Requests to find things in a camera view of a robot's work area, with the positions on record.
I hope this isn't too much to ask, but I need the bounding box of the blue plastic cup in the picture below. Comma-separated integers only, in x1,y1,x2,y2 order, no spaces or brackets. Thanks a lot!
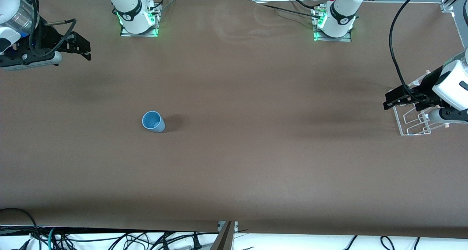
142,111,166,133

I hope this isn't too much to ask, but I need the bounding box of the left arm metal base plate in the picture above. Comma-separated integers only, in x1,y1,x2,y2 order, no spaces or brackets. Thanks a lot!
313,7,352,42

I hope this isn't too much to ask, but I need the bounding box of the brown table cover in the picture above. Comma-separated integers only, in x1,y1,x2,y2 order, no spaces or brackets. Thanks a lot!
0,0,468,239

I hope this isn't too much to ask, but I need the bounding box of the thick black floor cable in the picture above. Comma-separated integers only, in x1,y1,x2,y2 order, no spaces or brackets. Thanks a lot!
0,208,41,250

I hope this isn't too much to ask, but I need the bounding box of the teal floor cable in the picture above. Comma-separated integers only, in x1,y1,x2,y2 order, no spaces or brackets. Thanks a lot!
48,227,59,250

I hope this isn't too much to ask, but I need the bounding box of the metal frame profile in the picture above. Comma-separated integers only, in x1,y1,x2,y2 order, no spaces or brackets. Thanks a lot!
211,221,238,250

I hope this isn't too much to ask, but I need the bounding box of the white wire cup rack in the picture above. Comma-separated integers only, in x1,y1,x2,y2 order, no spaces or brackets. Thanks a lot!
393,69,451,136

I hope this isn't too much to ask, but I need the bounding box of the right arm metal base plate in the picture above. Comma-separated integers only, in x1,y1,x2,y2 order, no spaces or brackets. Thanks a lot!
120,3,161,37

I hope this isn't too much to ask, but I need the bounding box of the long black table cable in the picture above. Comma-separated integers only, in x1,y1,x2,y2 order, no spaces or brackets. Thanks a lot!
252,0,324,19

